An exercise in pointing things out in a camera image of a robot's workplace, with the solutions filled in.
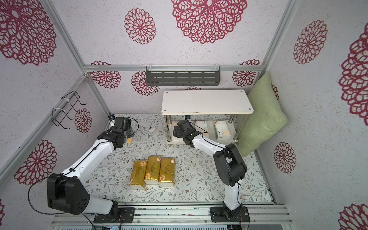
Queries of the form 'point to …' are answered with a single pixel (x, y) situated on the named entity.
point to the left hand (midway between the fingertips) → (121, 133)
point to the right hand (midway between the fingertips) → (180, 127)
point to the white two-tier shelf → (220, 114)
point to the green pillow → (268, 119)
